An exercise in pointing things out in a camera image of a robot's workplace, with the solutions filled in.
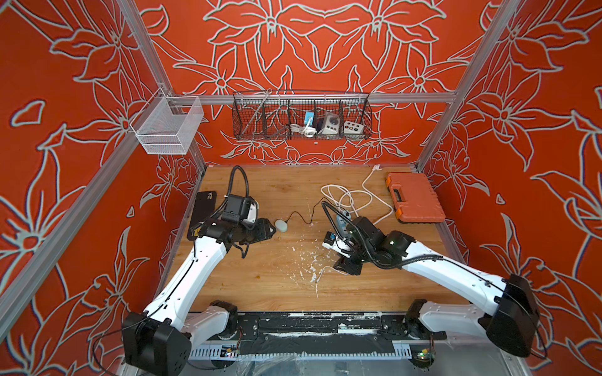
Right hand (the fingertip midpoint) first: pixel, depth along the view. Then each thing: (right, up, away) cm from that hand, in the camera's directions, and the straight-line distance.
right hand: (333, 260), depth 76 cm
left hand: (-21, +10, +2) cm, 24 cm away
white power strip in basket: (+2, +50, +15) cm, 52 cm away
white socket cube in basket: (+10, +49, +18) cm, 53 cm away
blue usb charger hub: (0, +15, -16) cm, 22 cm away
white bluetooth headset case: (-19, +8, +19) cm, 28 cm away
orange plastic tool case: (+39, +19, +24) cm, 50 cm away
